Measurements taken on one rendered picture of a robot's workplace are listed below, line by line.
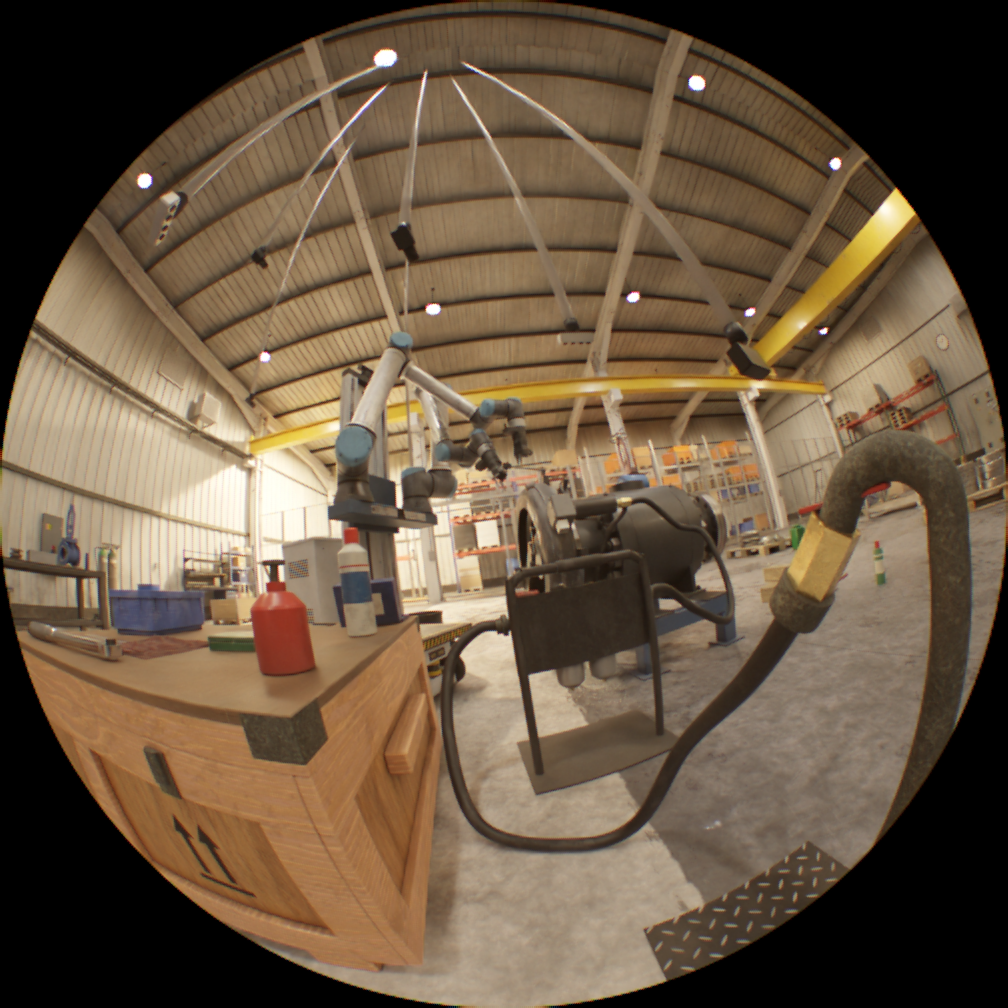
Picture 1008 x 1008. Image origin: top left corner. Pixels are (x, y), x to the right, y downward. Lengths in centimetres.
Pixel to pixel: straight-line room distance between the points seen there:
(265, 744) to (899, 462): 49
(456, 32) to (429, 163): 314
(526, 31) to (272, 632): 828
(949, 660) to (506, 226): 889
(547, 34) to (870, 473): 823
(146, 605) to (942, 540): 124
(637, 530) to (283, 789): 153
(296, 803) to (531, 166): 857
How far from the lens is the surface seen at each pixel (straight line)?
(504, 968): 62
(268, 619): 43
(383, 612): 87
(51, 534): 815
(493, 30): 806
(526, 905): 68
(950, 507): 25
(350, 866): 39
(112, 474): 915
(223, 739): 36
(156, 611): 105
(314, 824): 36
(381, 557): 185
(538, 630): 84
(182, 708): 39
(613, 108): 873
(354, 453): 134
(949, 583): 26
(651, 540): 162
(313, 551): 170
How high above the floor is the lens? 57
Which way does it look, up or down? 11 degrees up
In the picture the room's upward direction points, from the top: 9 degrees counter-clockwise
